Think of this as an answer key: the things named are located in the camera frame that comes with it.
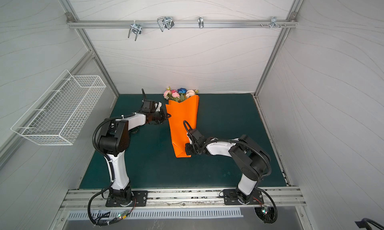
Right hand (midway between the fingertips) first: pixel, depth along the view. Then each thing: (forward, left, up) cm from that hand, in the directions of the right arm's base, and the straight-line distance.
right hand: (187, 146), depth 91 cm
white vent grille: (-33, -10, -2) cm, 35 cm away
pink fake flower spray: (+41, +19, +4) cm, 45 cm away
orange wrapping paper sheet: (+18, +4, +5) cm, 19 cm away
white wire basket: (-2, +58, +31) cm, 66 cm away
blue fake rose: (+46, +9, +3) cm, 47 cm away
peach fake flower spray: (+42, +2, +4) cm, 43 cm away
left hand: (+22, +12, +6) cm, 25 cm away
